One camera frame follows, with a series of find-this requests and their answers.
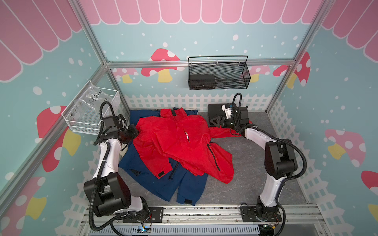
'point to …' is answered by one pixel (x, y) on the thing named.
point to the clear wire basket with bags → (83, 114)
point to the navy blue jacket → (186, 187)
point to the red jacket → (175, 139)
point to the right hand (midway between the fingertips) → (257, 102)
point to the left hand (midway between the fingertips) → (137, 133)
